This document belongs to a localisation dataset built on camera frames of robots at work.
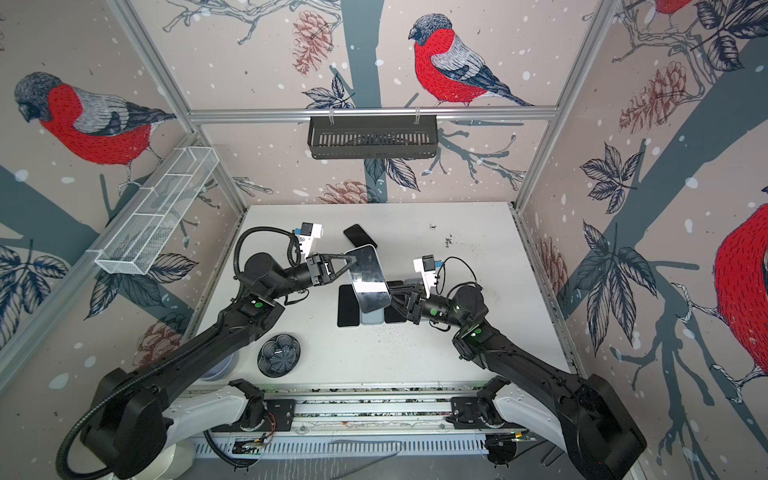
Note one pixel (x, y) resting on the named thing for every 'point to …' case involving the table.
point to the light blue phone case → (376, 317)
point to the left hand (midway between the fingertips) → (352, 265)
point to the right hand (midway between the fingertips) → (380, 301)
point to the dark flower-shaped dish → (278, 355)
